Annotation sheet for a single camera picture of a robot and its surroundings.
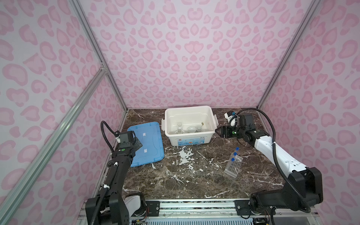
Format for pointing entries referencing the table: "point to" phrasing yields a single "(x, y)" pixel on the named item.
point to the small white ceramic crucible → (199, 129)
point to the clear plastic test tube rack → (234, 166)
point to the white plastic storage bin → (188, 125)
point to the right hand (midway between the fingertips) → (221, 128)
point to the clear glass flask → (179, 131)
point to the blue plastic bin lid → (150, 135)
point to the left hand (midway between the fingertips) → (130, 143)
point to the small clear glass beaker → (179, 124)
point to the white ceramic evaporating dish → (191, 129)
